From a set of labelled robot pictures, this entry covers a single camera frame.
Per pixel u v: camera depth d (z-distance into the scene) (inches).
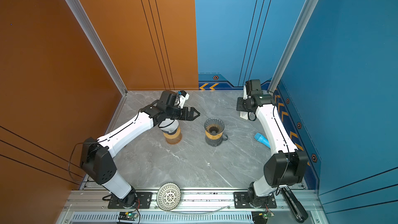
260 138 36.0
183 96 29.1
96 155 18.3
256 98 21.8
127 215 27.9
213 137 33.3
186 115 28.0
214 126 34.2
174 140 36.6
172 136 33.6
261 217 27.9
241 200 28.5
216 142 35.0
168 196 29.1
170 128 33.5
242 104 28.8
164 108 24.8
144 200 28.9
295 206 26.9
